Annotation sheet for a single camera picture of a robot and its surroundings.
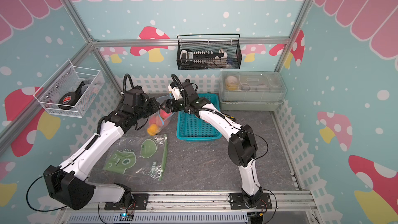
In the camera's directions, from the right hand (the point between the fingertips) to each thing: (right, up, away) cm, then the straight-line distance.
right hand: (166, 105), depth 81 cm
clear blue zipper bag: (0, -6, -4) cm, 8 cm away
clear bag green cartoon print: (-16, -29, +8) cm, 34 cm away
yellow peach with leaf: (-10, -14, +10) cm, 20 cm away
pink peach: (-9, -9, +11) cm, 16 cm away
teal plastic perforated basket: (+11, -14, +19) cm, 26 cm away
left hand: (-2, 0, -2) cm, 3 cm away
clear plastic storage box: (+52, +10, +21) cm, 57 cm away
